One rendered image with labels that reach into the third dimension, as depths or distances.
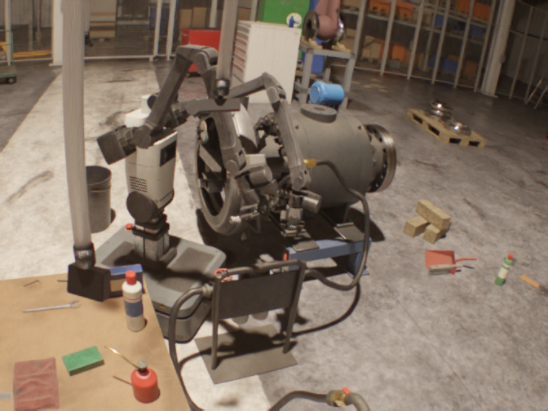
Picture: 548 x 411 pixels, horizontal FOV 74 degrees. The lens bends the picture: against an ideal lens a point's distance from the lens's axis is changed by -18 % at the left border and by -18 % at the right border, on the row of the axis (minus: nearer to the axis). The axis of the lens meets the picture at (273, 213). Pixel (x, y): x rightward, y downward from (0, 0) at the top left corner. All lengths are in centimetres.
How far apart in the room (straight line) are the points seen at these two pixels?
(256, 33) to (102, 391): 530
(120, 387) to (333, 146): 167
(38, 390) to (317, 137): 181
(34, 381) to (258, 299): 96
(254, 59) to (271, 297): 462
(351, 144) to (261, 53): 381
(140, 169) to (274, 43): 449
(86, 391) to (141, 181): 96
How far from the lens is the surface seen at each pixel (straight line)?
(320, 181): 234
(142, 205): 194
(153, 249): 207
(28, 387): 138
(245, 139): 205
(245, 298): 176
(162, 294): 197
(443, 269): 298
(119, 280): 158
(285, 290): 183
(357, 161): 245
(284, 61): 621
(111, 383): 136
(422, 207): 345
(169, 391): 133
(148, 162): 182
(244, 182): 149
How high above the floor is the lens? 153
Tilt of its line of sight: 28 degrees down
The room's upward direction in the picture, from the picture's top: 8 degrees clockwise
